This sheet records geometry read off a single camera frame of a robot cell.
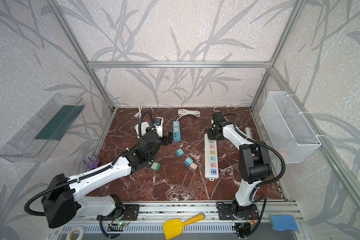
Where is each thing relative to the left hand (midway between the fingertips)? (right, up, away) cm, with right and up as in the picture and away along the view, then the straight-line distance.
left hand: (167, 122), depth 77 cm
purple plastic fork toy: (-47, -26, +14) cm, 56 cm away
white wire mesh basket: (+54, -4, -15) cm, 56 cm away
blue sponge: (+56, -47, -8) cm, 73 cm away
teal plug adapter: (+5, -19, +16) cm, 26 cm away
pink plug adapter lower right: (+14, -26, +11) cm, 32 cm away
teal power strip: (+2, -7, +31) cm, 32 cm away
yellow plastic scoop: (+4, -49, -8) cm, 50 cm away
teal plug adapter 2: (+11, -24, +12) cm, 29 cm away
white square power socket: (-22, -2, +31) cm, 38 cm away
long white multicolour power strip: (+25, -22, +14) cm, 36 cm away
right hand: (+26, -6, +19) cm, 33 cm away
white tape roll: (-40, -49, -8) cm, 64 cm away
